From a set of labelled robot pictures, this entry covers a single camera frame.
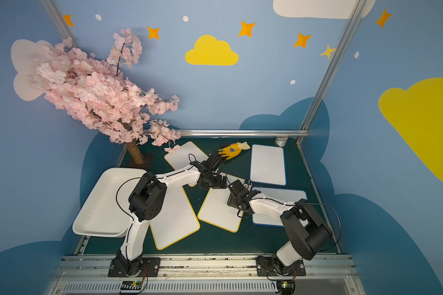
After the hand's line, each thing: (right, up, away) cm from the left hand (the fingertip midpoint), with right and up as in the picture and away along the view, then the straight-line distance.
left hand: (222, 185), depth 97 cm
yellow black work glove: (+7, +20, +17) cm, 27 cm away
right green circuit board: (+26, -38, -24) cm, 52 cm away
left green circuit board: (-37, -37, -24) cm, 57 cm away
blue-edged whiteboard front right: (+21, +2, -37) cm, 43 cm away
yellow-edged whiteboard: (-3, -11, -9) cm, 14 cm away
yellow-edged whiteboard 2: (-21, -15, -11) cm, 28 cm away
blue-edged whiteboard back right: (+29, +10, +14) cm, 33 cm away
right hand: (+8, -7, -4) cm, 12 cm away
